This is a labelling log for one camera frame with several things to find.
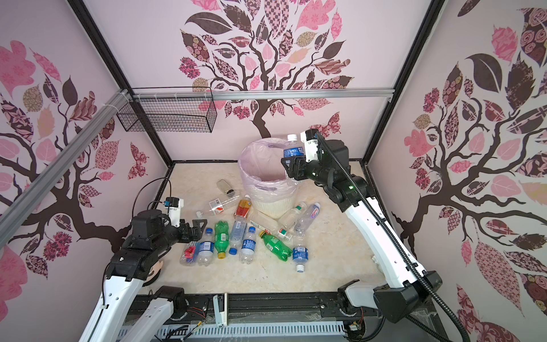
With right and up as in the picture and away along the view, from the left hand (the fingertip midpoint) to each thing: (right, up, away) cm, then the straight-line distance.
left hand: (195, 226), depth 73 cm
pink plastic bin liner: (+23, +20, +27) cm, 41 cm away
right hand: (+33, +24, -7) cm, 41 cm away
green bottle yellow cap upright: (+6, -8, +12) cm, 16 cm away
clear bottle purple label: (+43, -1, +23) cm, 49 cm away
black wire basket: (-20, +49, +21) cm, 57 cm away
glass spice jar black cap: (+2, +13, +33) cm, 36 cm away
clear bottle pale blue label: (+12, -5, +14) cm, 20 cm away
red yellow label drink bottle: (+13, +4, +21) cm, 25 cm away
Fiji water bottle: (-6, -13, +8) cm, 16 cm away
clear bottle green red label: (+24, -3, +19) cm, 30 cm away
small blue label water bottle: (+18, -10, +10) cm, 23 cm away
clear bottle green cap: (+35, -2, +21) cm, 41 cm away
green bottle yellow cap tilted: (+28, -10, +10) cm, 32 cm away
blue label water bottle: (0, -12, +10) cm, 16 cm away
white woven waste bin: (+28, +4, +16) cm, 33 cm away
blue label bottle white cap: (+38, -13, +7) cm, 41 cm away
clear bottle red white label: (+1, +4, +22) cm, 22 cm away
